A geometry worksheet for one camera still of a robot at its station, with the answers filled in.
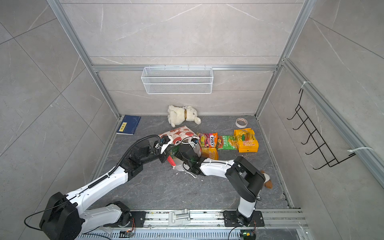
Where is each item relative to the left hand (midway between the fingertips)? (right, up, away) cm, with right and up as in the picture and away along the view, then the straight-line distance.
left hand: (173, 141), depth 77 cm
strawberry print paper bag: (+4, +3, +8) cm, 9 cm away
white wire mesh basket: (-1, +40, +23) cm, 46 cm away
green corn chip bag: (+31, -4, +23) cm, 39 cm away
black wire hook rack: (+67, -3, -14) cm, 68 cm away
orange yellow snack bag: (+20, -8, +15) cm, 27 cm away
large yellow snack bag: (+44, -1, +21) cm, 49 cm away
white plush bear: (-3, +16, +33) cm, 37 cm away
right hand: (0, -5, +11) cm, 12 cm away
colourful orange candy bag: (+20, -1, +24) cm, 32 cm away
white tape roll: (+48, +11, +38) cm, 62 cm away
